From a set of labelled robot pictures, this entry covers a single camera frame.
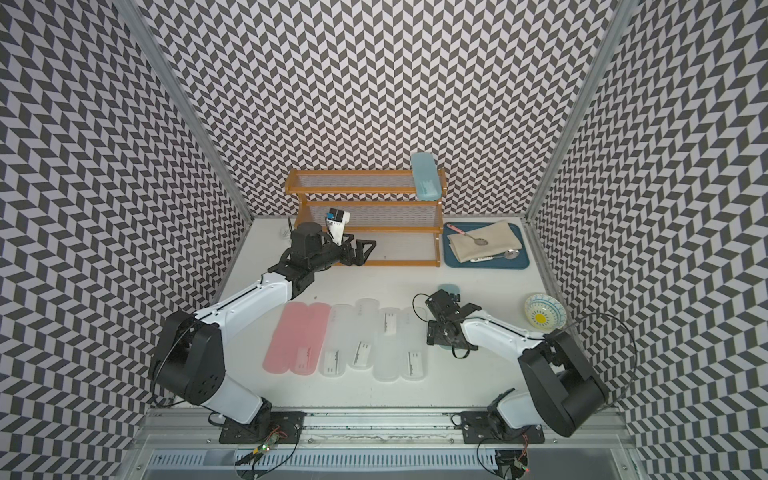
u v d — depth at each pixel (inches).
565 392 16.6
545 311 36.0
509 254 41.0
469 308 26.2
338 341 34.3
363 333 35.0
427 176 36.2
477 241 43.6
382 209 48.0
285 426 28.6
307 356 32.5
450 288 39.6
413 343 33.4
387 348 34.0
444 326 25.3
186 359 17.1
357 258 29.7
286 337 34.2
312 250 26.0
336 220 29.6
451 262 41.6
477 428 29.0
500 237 44.0
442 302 28.4
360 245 29.5
